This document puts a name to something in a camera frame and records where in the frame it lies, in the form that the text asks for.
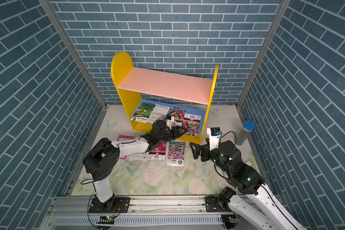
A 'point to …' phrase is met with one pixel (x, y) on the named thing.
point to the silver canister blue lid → (248, 126)
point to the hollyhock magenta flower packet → (159, 154)
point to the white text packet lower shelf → (158, 111)
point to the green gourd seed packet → (143, 112)
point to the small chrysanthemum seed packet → (191, 123)
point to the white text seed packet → (142, 156)
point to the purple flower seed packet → (175, 156)
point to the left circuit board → (106, 220)
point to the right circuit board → (233, 220)
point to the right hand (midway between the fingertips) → (199, 142)
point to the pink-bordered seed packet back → (123, 137)
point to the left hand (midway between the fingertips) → (189, 133)
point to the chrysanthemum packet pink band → (178, 114)
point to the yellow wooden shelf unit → (150, 97)
